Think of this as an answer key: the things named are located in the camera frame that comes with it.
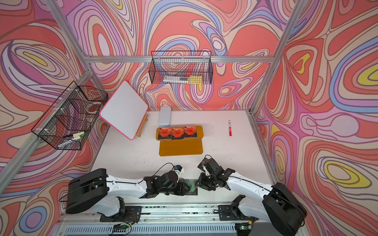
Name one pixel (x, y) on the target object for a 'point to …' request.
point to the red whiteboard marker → (230, 132)
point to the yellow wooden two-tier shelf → (180, 141)
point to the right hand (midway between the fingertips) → (198, 189)
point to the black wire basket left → (65, 125)
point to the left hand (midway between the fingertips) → (190, 191)
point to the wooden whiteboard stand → (145, 119)
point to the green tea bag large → (192, 183)
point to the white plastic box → (165, 116)
